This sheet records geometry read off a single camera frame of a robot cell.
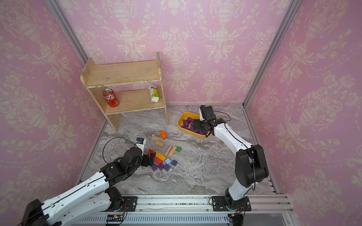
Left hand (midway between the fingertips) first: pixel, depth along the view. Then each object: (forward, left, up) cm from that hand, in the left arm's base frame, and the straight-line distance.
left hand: (150, 153), depth 80 cm
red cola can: (+27, +25, +18) cm, 41 cm away
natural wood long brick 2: (+5, -11, -11) cm, 16 cm away
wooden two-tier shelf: (+55, +31, +4) cm, 63 cm away
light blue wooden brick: (-1, -10, -10) cm, 14 cm away
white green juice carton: (+35, +1, +15) cm, 38 cm away
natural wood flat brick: (+12, -3, -10) cm, 16 cm away
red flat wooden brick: (0, -3, -11) cm, 12 cm away
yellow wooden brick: (+3, -4, -10) cm, 11 cm away
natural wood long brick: (+7, -9, -10) cm, 15 cm away
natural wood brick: (+17, +2, -11) cm, 20 cm away
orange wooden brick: (+19, -4, -10) cm, 22 cm away
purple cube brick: (-1, -14, -12) cm, 18 cm away
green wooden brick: (+9, -16, -11) cm, 21 cm away
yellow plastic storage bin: (+29, -20, -9) cm, 37 cm away
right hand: (+19, -29, +4) cm, 35 cm away
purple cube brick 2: (-5, -9, -10) cm, 14 cm away
